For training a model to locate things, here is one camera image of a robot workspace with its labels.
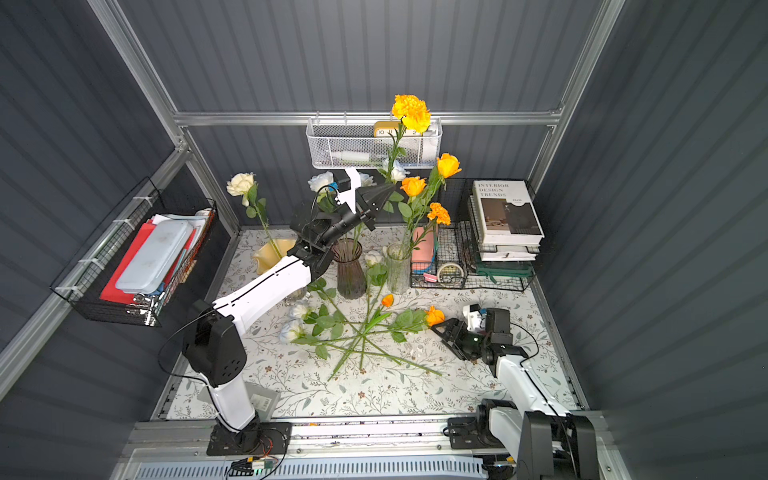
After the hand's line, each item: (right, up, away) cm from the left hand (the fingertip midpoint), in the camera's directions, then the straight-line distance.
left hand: (400, 189), depth 63 cm
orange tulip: (-3, -29, +34) cm, 45 cm away
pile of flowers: (-23, -35, +29) cm, 51 cm away
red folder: (-65, -22, +4) cm, 69 cm away
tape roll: (+16, -17, +36) cm, 43 cm away
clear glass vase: (+1, -19, +42) cm, 46 cm away
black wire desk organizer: (+23, -17, +48) cm, 56 cm away
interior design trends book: (+32, -4, +26) cm, 42 cm away
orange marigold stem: (+10, -3, +16) cm, 19 cm away
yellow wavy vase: (-38, -14, +24) cm, 47 cm away
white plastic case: (-57, -16, +5) cm, 60 cm away
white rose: (-20, +2, +20) cm, 29 cm away
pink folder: (+10, -15, +45) cm, 48 cm away
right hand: (+13, -36, +21) cm, 44 cm away
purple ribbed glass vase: (-16, -22, +38) cm, 47 cm away
